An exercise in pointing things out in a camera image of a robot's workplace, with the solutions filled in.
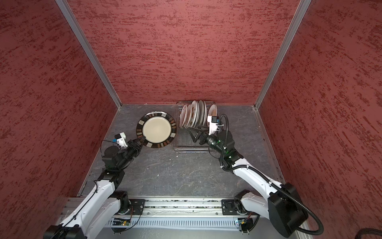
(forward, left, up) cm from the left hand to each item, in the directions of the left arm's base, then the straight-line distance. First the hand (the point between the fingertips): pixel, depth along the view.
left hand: (146, 139), depth 79 cm
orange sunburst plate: (+28, -17, -13) cm, 36 cm away
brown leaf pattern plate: (+29, -39, -9) cm, 49 cm away
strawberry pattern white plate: (+27, -26, -9) cm, 38 cm away
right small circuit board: (-35, -50, -20) cm, 64 cm away
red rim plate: (+24, -22, -6) cm, 33 cm away
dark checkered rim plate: (+7, -5, +1) cm, 9 cm away
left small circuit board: (-35, +11, -21) cm, 43 cm away
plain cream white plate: (+19, -31, -1) cm, 36 cm away
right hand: (+1, -25, +7) cm, 26 cm away
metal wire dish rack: (+9, -18, -19) cm, 28 cm away
